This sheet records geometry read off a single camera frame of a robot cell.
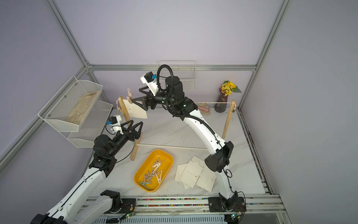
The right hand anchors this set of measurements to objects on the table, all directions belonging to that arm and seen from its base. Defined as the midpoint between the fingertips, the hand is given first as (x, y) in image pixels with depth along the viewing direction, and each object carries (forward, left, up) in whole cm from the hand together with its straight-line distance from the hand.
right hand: (138, 97), depth 64 cm
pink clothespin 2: (-13, -3, -43) cm, 45 cm away
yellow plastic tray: (-19, -1, -43) cm, 47 cm away
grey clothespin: (-22, 0, -43) cm, 48 cm away
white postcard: (-21, -25, -44) cm, 55 cm away
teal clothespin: (-26, +4, -43) cm, 50 cm away
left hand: (-4, +3, -14) cm, 15 cm away
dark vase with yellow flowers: (+32, -53, -21) cm, 65 cm away
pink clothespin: (-20, -4, -43) cm, 48 cm away
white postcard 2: (-17, -19, -44) cm, 51 cm away
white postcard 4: (-11, -29, -45) cm, 54 cm away
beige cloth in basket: (+6, +39, -14) cm, 42 cm away
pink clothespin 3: (-22, +2, -43) cm, 48 cm away
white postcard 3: (-22, -16, -44) cm, 52 cm away
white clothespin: (-24, -5, -44) cm, 50 cm away
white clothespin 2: (-16, -3, -43) cm, 46 cm away
